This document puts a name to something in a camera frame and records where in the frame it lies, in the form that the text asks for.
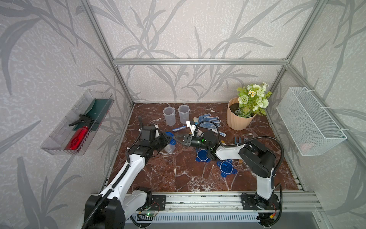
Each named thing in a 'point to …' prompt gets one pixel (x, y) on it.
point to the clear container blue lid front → (170, 148)
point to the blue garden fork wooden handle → (235, 140)
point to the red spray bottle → (77, 140)
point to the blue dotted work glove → (207, 117)
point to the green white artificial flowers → (252, 99)
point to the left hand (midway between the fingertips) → (172, 138)
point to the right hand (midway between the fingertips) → (173, 138)
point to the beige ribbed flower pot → (235, 122)
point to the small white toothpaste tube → (224, 134)
